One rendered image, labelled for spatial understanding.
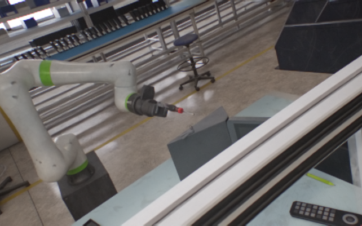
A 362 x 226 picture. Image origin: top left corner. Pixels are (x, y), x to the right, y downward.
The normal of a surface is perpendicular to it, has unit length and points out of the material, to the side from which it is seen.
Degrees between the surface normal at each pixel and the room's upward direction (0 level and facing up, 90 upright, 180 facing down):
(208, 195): 0
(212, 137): 90
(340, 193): 0
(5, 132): 90
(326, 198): 0
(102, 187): 90
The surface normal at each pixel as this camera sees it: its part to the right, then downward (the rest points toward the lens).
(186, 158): 0.27, 0.36
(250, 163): -0.29, -0.86
